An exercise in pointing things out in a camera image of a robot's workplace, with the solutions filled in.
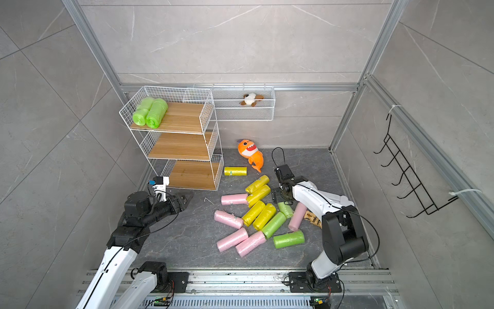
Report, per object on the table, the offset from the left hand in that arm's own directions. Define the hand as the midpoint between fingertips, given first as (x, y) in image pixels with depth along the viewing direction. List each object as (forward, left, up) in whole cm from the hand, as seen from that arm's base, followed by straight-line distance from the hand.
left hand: (190, 192), depth 73 cm
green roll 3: (-12, -43, -21) cm, 49 cm away
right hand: (+7, -40, -17) cm, 44 cm away
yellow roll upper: (+22, -30, -21) cm, 43 cm away
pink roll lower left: (-12, -15, -21) cm, 28 cm away
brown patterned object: (-2, -52, -22) cm, 56 cm away
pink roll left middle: (-2, -13, -20) cm, 24 cm away
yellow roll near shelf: (+25, -16, -20) cm, 36 cm away
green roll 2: (-6, -34, -21) cm, 40 cm away
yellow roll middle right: (-2, -30, -21) cm, 36 cm away
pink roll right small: (-2, -45, -21) cm, 50 cm away
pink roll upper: (+8, -15, -20) cm, 26 cm away
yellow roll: (+16, -27, -20) cm, 37 cm away
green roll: (+2, -40, -21) cm, 45 cm away
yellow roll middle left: (-1, -22, -21) cm, 31 cm away
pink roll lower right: (-12, -25, -21) cm, 34 cm away
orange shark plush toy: (+38, -23, -17) cm, 48 cm away
